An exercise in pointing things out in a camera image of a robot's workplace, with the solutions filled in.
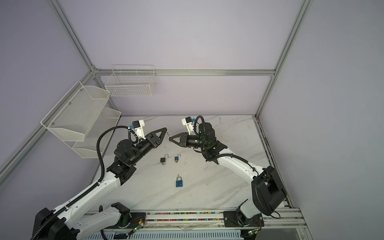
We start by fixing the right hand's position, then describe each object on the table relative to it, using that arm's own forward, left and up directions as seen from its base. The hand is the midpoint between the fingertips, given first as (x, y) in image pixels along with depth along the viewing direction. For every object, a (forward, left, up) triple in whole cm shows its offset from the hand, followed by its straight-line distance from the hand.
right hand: (169, 140), depth 69 cm
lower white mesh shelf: (-1, +43, -7) cm, 44 cm away
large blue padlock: (-10, -2, -28) cm, 30 cm away
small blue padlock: (+7, +1, -29) cm, 30 cm away
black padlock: (+6, +10, -29) cm, 32 cm away
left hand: (+3, +2, +4) cm, 5 cm away
